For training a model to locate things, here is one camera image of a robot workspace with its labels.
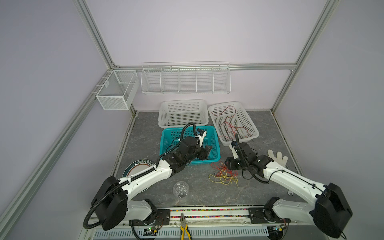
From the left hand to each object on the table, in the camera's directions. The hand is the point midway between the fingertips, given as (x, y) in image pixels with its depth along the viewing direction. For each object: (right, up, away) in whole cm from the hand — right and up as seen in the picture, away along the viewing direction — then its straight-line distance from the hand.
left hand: (207, 146), depth 78 cm
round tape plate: (-42, -14, +11) cm, 46 cm away
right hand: (+12, -10, +5) cm, 17 cm away
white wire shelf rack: (-13, +42, +19) cm, 48 cm away
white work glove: (+48, -11, +15) cm, 51 cm away
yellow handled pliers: (-12, -38, -8) cm, 40 cm away
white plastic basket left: (-21, +21, +41) cm, 51 cm away
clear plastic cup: (-15, -25, +4) cm, 29 cm away
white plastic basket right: (+20, +16, +37) cm, 45 cm away
